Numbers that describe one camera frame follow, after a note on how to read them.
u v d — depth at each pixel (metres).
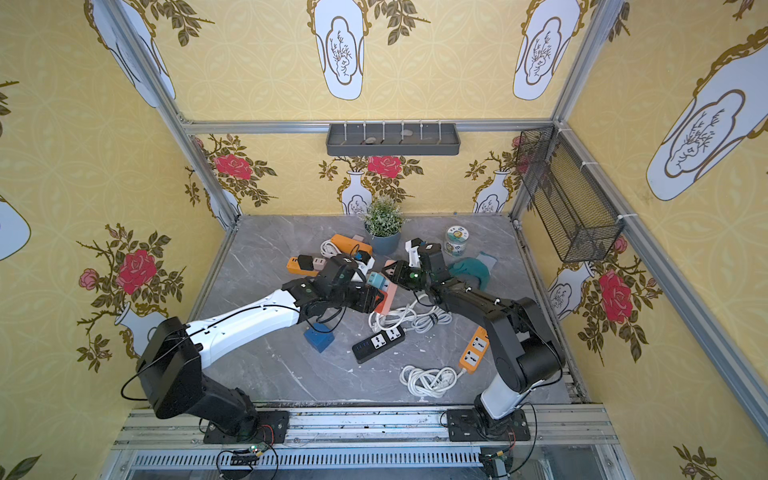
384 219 0.99
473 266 1.03
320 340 0.82
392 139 0.92
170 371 0.43
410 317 0.91
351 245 1.07
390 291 0.84
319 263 0.98
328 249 1.06
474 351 0.84
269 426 0.73
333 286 0.63
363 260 0.73
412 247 0.85
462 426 0.73
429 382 0.79
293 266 1.03
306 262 1.01
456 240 1.03
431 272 0.71
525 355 0.46
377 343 0.86
